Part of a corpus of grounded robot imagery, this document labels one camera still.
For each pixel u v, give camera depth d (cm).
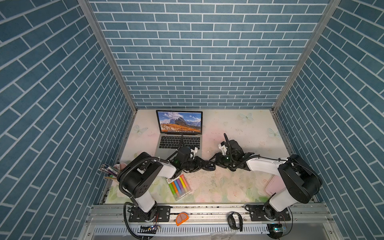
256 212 74
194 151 87
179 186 82
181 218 70
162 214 74
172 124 99
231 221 69
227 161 77
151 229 72
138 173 49
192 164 79
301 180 45
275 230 70
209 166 87
